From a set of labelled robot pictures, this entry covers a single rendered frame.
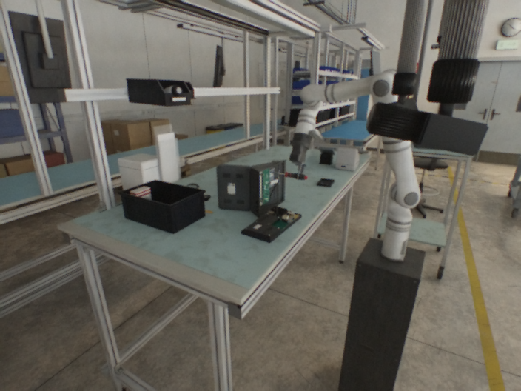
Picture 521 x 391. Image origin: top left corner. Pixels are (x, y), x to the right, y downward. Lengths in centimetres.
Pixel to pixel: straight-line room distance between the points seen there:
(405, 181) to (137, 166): 112
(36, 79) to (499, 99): 754
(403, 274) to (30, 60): 255
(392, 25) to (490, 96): 252
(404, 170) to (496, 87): 666
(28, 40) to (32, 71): 19
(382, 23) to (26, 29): 669
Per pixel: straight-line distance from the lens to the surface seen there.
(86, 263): 145
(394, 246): 130
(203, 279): 89
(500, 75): 777
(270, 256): 97
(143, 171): 140
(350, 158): 199
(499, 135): 786
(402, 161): 115
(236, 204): 130
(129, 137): 455
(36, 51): 263
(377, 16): 786
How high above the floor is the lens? 152
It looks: 21 degrees down
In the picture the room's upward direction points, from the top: straight up
